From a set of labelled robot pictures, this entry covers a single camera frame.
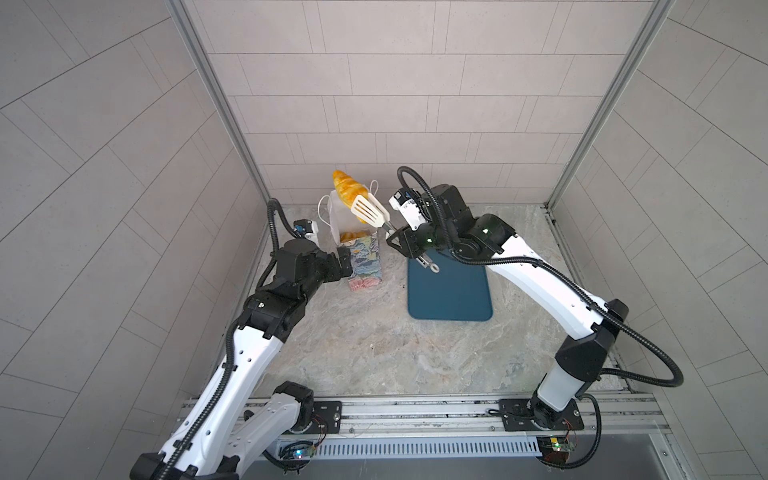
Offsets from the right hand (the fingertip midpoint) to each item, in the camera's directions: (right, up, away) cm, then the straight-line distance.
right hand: (389, 240), depth 69 cm
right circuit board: (+38, -48, -1) cm, 62 cm away
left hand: (-12, -2, +2) cm, 12 cm away
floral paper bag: (-7, 0, +8) cm, 11 cm away
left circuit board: (-20, -46, -4) cm, 51 cm away
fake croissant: (-16, 0, +30) cm, 34 cm away
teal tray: (+21, -17, +24) cm, 37 cm away
